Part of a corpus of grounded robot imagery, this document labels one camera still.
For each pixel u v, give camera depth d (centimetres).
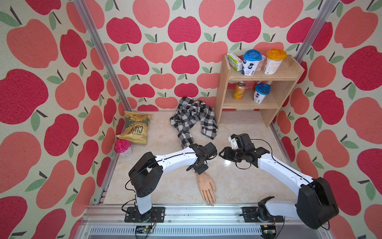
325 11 71
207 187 81
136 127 101
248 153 63
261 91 90
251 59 73
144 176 46
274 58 73
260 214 67
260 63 81
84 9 70
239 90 93
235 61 83
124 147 88
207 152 67
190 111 111
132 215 73
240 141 68
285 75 81
